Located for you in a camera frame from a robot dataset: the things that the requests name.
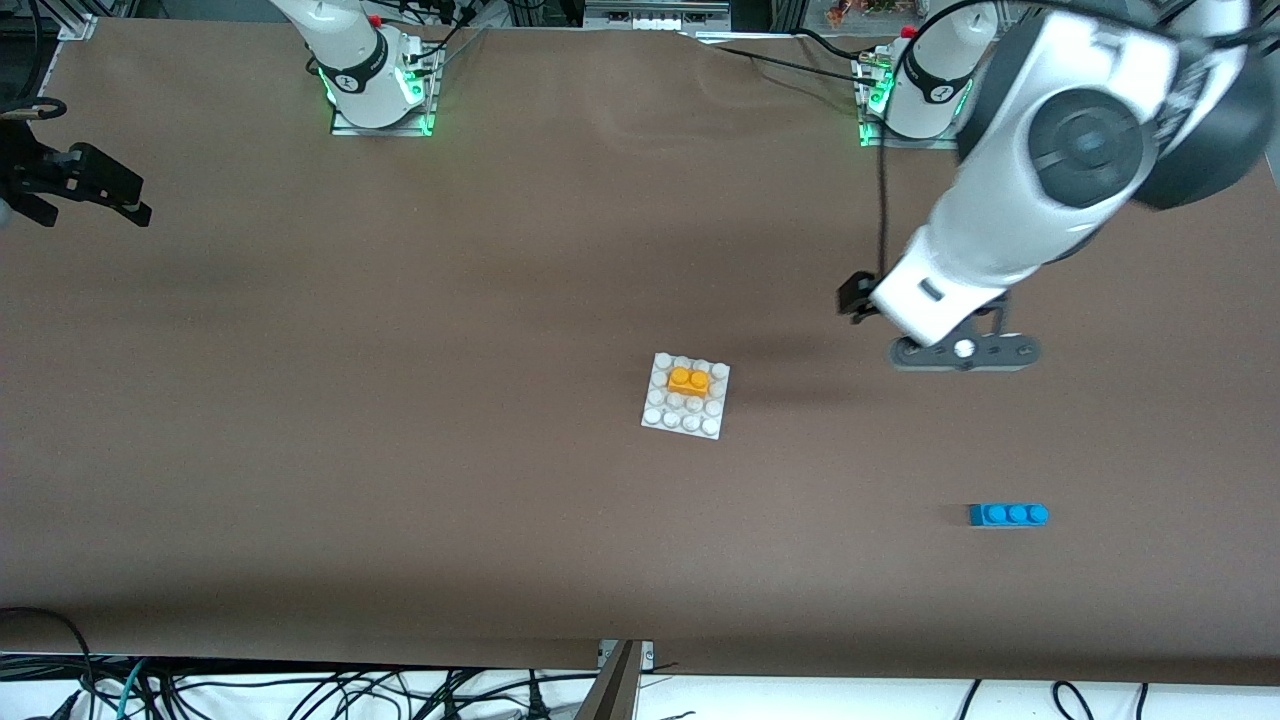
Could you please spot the small metal bracket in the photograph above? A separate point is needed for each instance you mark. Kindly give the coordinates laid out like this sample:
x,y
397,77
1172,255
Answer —
x,y
604,652

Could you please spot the aluminium corner profile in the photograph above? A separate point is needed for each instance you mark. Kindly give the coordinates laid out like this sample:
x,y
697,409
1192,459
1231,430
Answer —
x,y
78,20

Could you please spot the grey connector rail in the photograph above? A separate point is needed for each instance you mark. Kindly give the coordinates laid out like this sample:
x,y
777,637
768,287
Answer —
x,y
655,18

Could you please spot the yellow two-stud block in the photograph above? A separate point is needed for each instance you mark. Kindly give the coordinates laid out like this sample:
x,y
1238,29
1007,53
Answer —
x,y
689,382

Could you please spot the brown table cover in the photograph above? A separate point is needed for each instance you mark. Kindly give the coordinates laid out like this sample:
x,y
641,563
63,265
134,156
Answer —
x,y
500,300

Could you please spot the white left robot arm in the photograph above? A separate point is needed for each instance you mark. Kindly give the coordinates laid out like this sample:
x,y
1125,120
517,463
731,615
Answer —
x,y
1000,230

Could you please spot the white studded base plate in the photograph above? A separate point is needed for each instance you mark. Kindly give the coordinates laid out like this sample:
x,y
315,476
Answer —
x,y
680,420

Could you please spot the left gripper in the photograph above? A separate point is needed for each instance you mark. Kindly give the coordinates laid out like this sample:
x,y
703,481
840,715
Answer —
x,y
856,296

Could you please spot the grey metal post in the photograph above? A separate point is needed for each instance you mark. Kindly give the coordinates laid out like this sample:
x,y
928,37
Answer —
x,y
615,695

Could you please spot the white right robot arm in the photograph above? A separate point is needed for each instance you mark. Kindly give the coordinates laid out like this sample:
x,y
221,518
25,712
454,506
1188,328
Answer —
x,y
345,40

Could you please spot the blue three-stud block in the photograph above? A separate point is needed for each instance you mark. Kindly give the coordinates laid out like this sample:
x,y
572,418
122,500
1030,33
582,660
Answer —
x,y
1008,515

